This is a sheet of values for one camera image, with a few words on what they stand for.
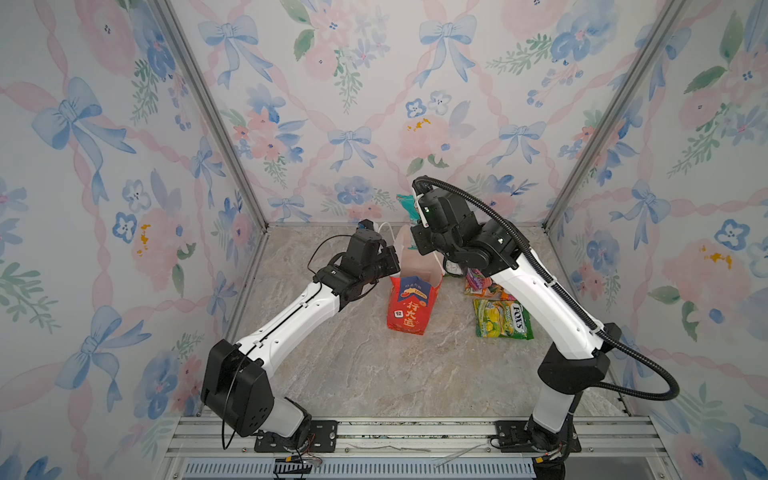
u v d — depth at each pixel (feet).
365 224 2.34
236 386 1.33
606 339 1.39
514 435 2.40
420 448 2.39
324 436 2.44
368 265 2.03
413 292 2.56
